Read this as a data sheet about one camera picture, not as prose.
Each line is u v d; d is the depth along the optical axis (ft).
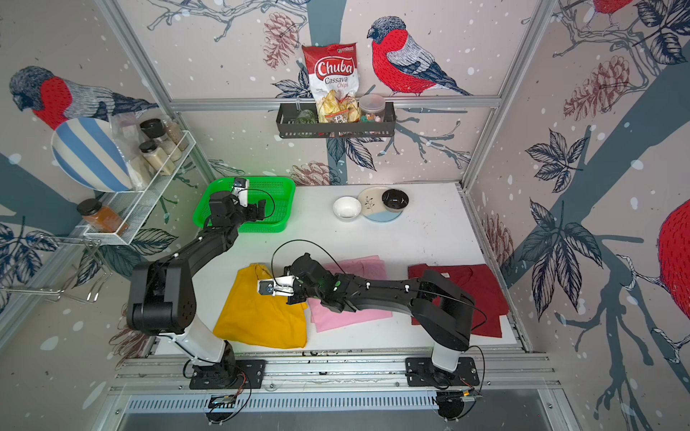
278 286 2.09
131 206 2.44
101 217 2.05
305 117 3.03
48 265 1.85
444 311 1.46
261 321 2.71
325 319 2.73
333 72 2.61
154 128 2.61
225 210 2.37
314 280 1.96
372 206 3.73
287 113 3.03
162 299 1.54
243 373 2.39
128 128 2.31
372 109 2.69
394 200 3.65
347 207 3.60
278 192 3.62
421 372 2.40
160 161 2.54
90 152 2.18
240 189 2.65
